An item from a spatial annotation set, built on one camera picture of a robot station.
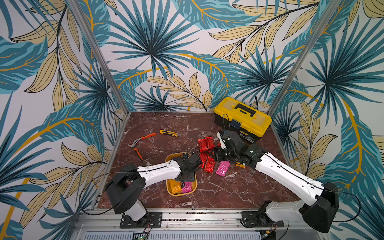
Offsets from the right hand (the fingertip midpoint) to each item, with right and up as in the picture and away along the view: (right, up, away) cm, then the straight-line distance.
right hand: (214, 152), depth 77 cm
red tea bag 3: (-1, -10, +13) cm, 16 cm away
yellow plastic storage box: (-10, -17, +3) cm, 20 cm away
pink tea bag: (+7, -11, +11) cm, 17 cm away
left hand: (-14, -16, +8) cm, 23 cm away
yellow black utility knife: (-27, +9, +29) cm, 41 cm away
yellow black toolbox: (+25, +16, +15) cm, 33 cm away
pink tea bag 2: (-14, -20, +4) cm, 24 cm away
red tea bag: (-4, +1, +20) cm, 21 cm away
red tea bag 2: (-4, -6, +18) cm, 19 cm away
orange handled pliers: (-49, +3, +23) cm, 54 cm away
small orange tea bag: (-21, -19, +3) cm, 28 cm away
